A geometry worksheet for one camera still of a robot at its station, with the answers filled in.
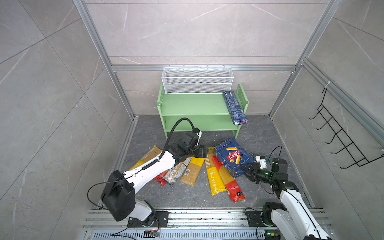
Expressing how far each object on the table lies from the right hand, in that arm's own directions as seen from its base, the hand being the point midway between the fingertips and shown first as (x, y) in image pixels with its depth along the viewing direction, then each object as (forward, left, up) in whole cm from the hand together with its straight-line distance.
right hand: (240, 166), depth 80 cm
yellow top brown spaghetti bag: (+2, +27, -9) cm, 28 cm away
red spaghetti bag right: (-9, +4, -7) cm, 12 cm away
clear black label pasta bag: (0, +37, -8) cm, 38 cm away
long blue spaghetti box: (+26, +2, +19) cm, 32 cm away
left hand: (+9, +19, +6) cm, 22 cm away
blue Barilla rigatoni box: (+6, +4, +1) cm, 7 cm away
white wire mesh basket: (+56, +22, +19) cm, 63 cm away
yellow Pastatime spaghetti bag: (-6, +12, -9) cm, 17 cm away
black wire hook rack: (-8, -41, +21) cm, 47 cm away
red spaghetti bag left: (-3, +45, -8) cm, 46 cm away
